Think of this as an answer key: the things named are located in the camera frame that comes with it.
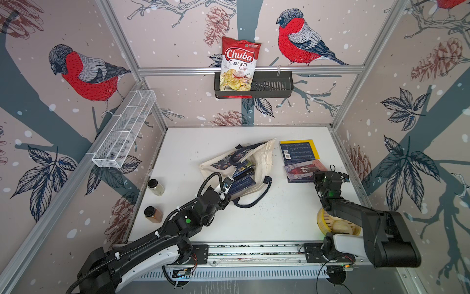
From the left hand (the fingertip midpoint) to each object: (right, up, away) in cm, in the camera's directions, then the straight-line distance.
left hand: (228, 181), depth 78 cm
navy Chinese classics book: (+5, -4, +12) cm, 14 cm away
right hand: (+43, +4, +14) cm, 45 cm away
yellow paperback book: (+49, +17, +35) cm, 63 cm away
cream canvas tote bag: (+15, +11, +12) cm, 22 cm away
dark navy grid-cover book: (+40, +12, +29) cm, 51 cm away
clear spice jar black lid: (-35, -5, +8) cm, 36 cm away
